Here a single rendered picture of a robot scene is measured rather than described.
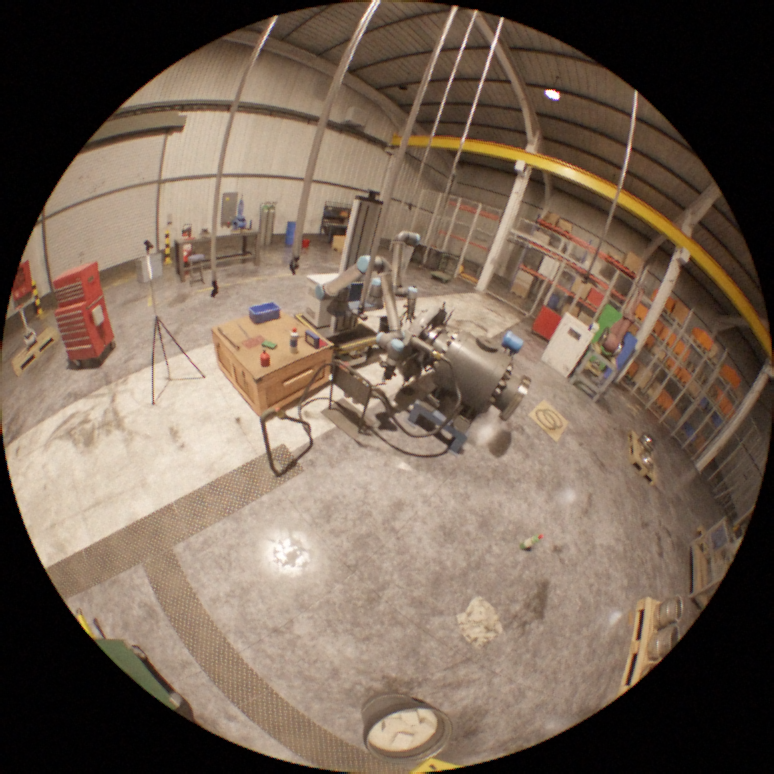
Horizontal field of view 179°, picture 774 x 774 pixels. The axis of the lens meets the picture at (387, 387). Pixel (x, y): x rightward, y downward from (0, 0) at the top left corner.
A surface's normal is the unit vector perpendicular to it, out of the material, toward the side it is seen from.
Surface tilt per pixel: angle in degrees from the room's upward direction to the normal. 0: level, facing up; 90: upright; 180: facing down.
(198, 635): 0
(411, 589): 0
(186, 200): 90
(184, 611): 0
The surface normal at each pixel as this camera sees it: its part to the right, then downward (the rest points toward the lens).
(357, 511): 0.24, -0.75
